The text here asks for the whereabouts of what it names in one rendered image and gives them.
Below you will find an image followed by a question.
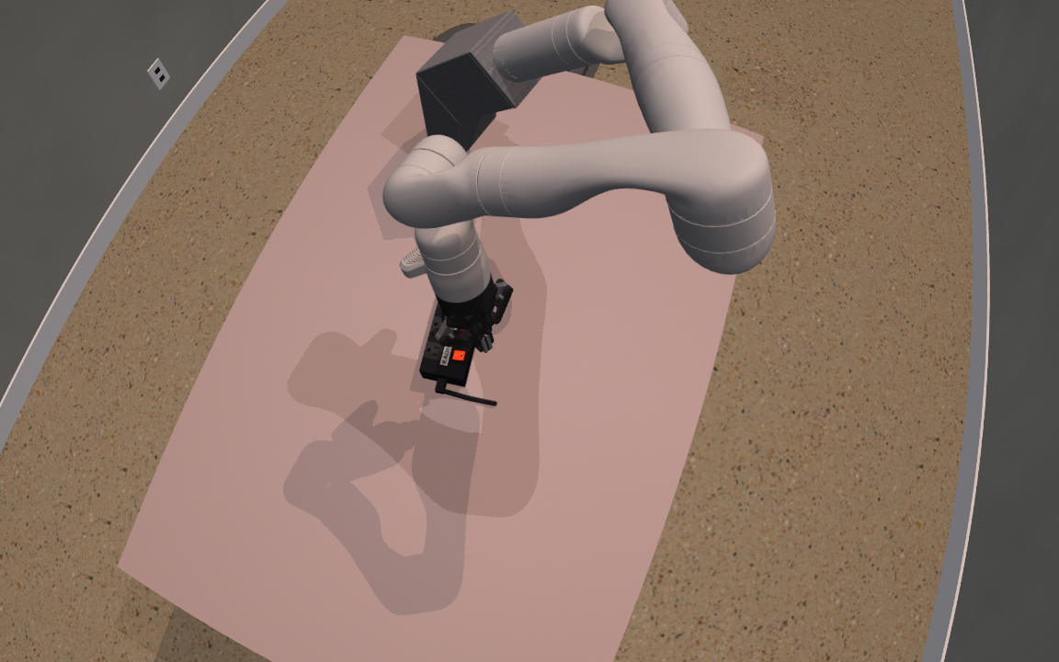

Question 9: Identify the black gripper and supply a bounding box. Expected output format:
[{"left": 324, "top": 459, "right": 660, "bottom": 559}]
[{"left": 431, "top": 275, "right": 513, "bottom": 353}]

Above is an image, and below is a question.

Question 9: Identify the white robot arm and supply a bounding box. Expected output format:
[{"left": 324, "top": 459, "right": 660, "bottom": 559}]
[{"left": 382, "top": 0, "right": 776, "bottom": 302}]

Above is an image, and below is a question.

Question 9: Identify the black power strip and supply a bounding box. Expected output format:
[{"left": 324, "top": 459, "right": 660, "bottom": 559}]
[{"left": 419, "top": 304, "right": 497, "bottom": 406}]

